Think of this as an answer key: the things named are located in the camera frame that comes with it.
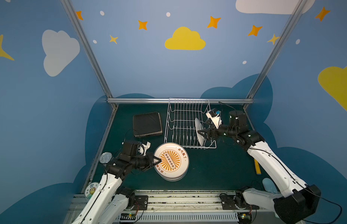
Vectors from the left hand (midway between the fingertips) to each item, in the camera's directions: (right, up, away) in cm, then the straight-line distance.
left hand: (160, 159), depth 73 cm
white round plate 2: (+5, -13, +6) cm, 16 cm away
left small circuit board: (-18, -31, +1) cm, 35 cm away
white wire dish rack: (+12, +13, +26) cm, 32 cm away
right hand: (+24, +18, +2) cm, 30 cm away
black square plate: (-14, +17, +32) cm, 39 cm away
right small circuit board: (+45, -31, +1) cm, 55 cm away
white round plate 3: (+24, +17, +18) cm, 34 cm away
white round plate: (+8, -1, +2) cm, 8 cm away
